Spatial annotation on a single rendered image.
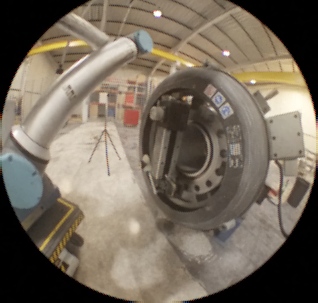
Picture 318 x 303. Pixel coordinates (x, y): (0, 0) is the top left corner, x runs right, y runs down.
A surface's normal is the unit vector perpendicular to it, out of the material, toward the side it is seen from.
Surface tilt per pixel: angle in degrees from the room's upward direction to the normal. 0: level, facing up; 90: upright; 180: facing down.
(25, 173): 94
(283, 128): 90
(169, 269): 0
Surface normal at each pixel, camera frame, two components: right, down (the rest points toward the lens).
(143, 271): 0.12, -0.96
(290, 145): -0.85, 0.03
